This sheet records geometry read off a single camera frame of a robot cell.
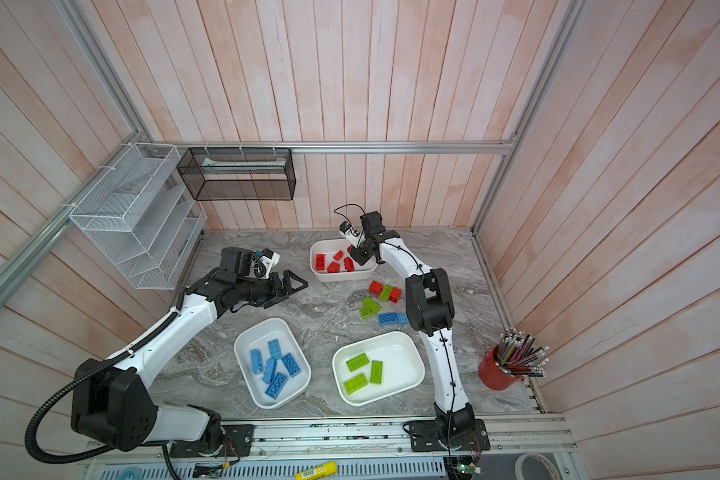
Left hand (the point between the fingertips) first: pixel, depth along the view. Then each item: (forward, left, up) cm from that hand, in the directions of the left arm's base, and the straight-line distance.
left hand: (298, 295), depth 80 cm
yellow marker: (-38, -7, -16) cm, 42 cm away
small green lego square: (+4, -19, -17) cm, 26 cm away
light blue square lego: (+1, -31, -16) cm, 35 cm away
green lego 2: (-15, -22, -18) cm, 32 cm away
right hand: (+27, -16, -12) cm, 33 cm away
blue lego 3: (-15, +9, -16) cm, 24 cm away
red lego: (+24, -3, -16) cm, 29 cm away
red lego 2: (+22, -8, -17) cm, 29 cm away
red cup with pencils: (-14, -57, -7) cm, 59 cm away
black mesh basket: (+47, +26, +6) cm, 54 cm away
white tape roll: (-37, -54, -17) cm, 68 cm away
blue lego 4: (-19, +6, -16) cm, 26 cm away
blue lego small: (-8, +8, -18) cm, 21 cm away
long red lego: (+24, -13, -17) cm, 32 cm away
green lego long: (-18, -16, -17) cm, 29 cm away
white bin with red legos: (+25, -6, -17) cm, 31 cm away
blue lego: (-13, +12, -16) cm, 25 cm away
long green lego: (+7, -21, -18) cm, 29 cm away
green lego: (-12, -17, -18) cm, 27 cm away
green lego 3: (+11, -26, -18) cm, 33 cm away
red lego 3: (+14, -23, -17) cm, 32 cm away
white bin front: (-13, -30, -19) cm, 38 cm away
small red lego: (+28, -10, -17) cm, 34 cm away
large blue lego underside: (+1, -26, -16) cm, 31 cm away
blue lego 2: (-13, +3, -17) cm, 21 cm away
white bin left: (-5, +14, -16) cm, 22 cm away
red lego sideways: (+11, -29, -17) cm, 35 cm away
